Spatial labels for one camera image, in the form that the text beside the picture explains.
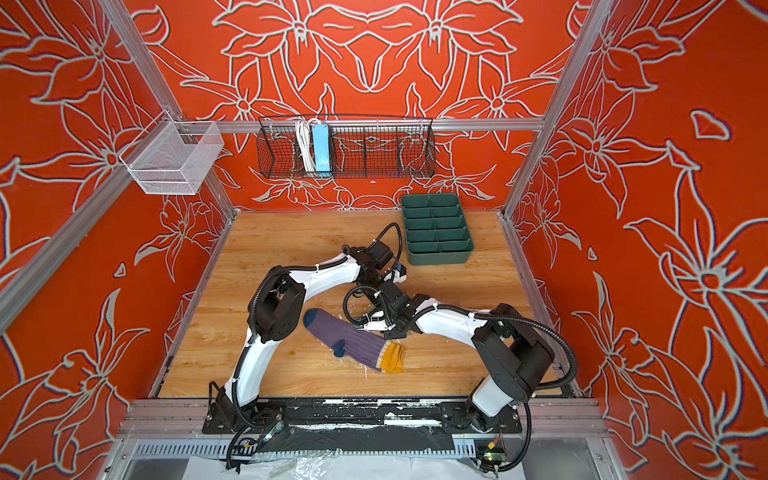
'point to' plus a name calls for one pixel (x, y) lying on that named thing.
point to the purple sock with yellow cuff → (355, 343)
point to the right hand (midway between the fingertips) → (380, 316)
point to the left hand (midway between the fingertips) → (388, 299)
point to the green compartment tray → (436, 229)
